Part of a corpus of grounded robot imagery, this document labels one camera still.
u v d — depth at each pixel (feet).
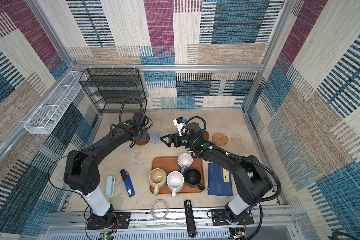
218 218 2.39
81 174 1.53
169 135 2.38
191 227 2.21
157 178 2.80
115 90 3.64
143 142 3.31
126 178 2.72
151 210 2.50
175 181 2.79
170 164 3.22
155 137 3.42
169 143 2.40
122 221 2.40
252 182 1.47
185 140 2.39
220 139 3.38
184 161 3.00
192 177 2.79
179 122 2.47
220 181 2.79
